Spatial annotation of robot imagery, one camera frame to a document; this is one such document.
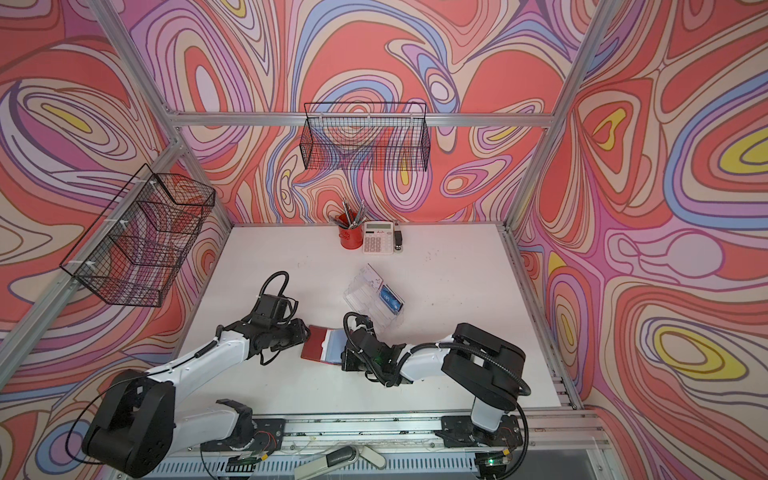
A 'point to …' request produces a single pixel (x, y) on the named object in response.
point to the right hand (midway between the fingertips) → (345, 363)
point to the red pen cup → (351, 238)
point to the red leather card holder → (324, 344)
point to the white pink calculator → (378, 237)
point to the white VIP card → (372, 277)
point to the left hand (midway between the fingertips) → (311, 330)
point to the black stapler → (398, 241)
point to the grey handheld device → (339, 459)
